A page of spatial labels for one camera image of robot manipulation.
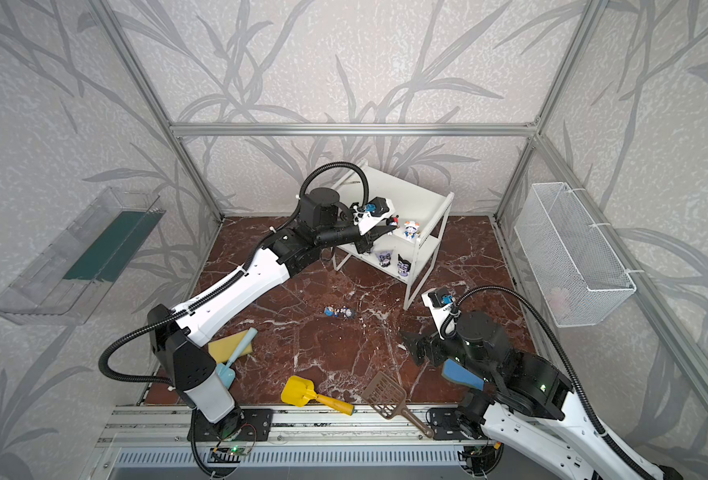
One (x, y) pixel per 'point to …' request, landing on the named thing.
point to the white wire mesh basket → (573, 267)
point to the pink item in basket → (558, 300)
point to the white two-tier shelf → (405, 254)
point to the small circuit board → (226, 451)
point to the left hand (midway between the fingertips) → (394, 211)
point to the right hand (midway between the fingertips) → (416, 313)
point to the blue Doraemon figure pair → (343, 312)
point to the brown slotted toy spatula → (389, 399)
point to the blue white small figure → (410, 228)
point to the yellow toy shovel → (300, 390)
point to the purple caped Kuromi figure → (384, 258)
